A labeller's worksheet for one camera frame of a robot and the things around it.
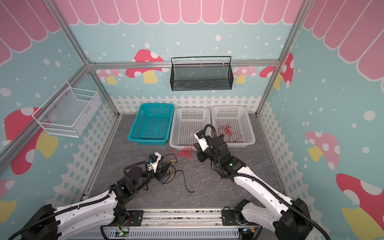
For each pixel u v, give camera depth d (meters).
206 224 0.74
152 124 1.13
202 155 0.67
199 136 0.63
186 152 0.80
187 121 1.16
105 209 0.54
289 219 0.38
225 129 1.09
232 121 1.16
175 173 0.89
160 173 0.69
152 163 0.63
